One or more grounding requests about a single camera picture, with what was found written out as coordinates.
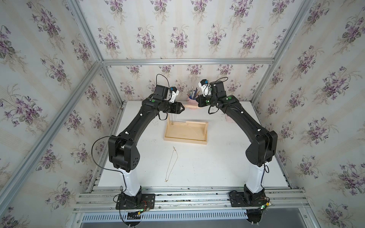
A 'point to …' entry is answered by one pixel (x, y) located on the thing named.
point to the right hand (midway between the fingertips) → (199, 98)
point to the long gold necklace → (167, 180)
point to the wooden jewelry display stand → (186, 132)
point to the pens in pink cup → (192, 94)
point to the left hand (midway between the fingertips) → (182, 108)
